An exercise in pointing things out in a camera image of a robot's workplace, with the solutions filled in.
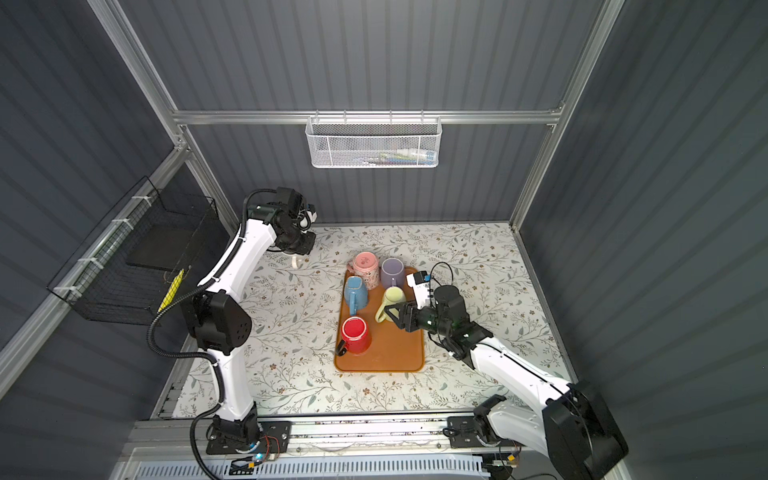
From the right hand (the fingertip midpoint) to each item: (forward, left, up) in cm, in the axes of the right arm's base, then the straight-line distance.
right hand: (394, 310), depth 79 cm
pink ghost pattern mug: (+18, +9, -4) cm, 21 cm away
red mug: (-4, +11, -8) cm, 14 cm away
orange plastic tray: (-4, +1, -17) cm, 18 cm away
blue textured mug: (+10, +12, -7) cm, 17 cm away
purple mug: (+18, +1, -7) cm, 20 cm away
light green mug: (+8, +1, -6) cm, 11 cm away
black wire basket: (+5, +64, +15) cm, 66 cm away
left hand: (+20, +27, +3) cm, 34 cm away
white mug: (+14, +28, +4) cm, 32 cm away
